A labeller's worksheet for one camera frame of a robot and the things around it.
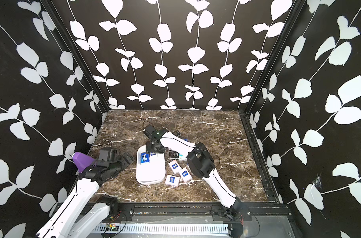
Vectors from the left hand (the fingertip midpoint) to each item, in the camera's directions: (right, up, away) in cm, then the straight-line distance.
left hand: (129, 159), depth 81 cm
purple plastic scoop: (-20, +1, -8) cm, 22 cm away
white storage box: (+12, -8, 0) cm, 15 cm away
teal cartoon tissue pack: (+29, -2, +11) cm, 31 cm away
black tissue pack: (+24, 0, +12) cm, 27 cm away
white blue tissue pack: (+24, -12, +1) cm, 27 cm away
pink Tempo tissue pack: (+25, -6, +6) cm, 27 cm away
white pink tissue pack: (+32, -10, +3) cm, 33 cm away
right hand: (+8, +3, +10) cm, 13 cm away
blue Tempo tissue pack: (+6, -1, +9) cm, 11 cm away
